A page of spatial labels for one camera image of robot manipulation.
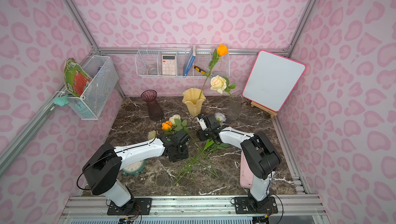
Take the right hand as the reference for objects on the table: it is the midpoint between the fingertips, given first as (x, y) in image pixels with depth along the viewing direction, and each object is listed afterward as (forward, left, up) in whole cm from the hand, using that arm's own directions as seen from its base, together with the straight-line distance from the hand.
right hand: (200, 131), depth 95 cm
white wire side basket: (+21, +54, +31) cm, 65 cm away
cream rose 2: (+7, +14, -2) cm, 15 cm away
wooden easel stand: (+20, -43, -2) cm, 47 cm away
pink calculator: (+31, +20, +26) cm, 45 cm away
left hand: (-14, +7, -1) cm, 15 cm away
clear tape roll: (+29, +29, +25) cm, 48 cm away
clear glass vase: (+18, -23, +3) cm, 29 cm away
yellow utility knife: (+32, +1, +22) cm, 39 cm away
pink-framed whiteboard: (+24, -44, +20) cm, 54 cm away
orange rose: (+3, +21, +1) cm, 22 cm away
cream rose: (+10, -11, +30) cm, 33 cm away
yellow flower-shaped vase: (+18, +4, +11) cm, 21 cm away
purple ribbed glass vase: (+13, +30, +4) cm, 33 cm away
